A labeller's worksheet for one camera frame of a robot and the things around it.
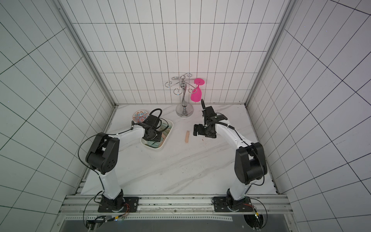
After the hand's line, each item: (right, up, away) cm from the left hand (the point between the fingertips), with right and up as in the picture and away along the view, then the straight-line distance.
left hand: (155, 139), depth 96 cm
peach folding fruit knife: (+22, +1, +5) cm, 23 cm away
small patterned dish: (-15, +16, +14) cm, 26 cm away
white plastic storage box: (+1, -3, -1) cm, 3 cm away
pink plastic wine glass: (+29, +31, +9) cm, 43 cm away
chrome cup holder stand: (+19, +21, +18) cm, 34 cm away
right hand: (+31, +7, -7) cm, 32 cm away
